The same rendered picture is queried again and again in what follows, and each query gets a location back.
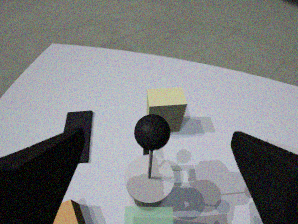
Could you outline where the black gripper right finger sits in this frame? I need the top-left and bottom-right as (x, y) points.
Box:
(230, 131), (298, 224)

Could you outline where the black flat bar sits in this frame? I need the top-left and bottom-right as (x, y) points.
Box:
(64, 111), (92, 164)

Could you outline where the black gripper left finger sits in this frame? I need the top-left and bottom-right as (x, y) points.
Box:
(0, 127), (85, 224)

